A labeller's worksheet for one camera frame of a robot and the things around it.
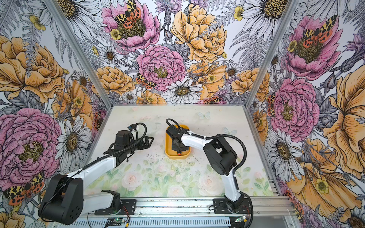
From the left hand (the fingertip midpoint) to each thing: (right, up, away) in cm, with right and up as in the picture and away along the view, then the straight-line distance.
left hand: (147, 143), depth 89 cm
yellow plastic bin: (+14, -6, -1) cm, 16 cm away
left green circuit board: (-11, -35, -18) cm, 41 cm away
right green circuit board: (+51, -35, -17) cm, 64 cm away
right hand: (+19, -6, +5) cm, 21 cm away
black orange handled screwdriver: (+19, -7, +3) cm, 21 cm away
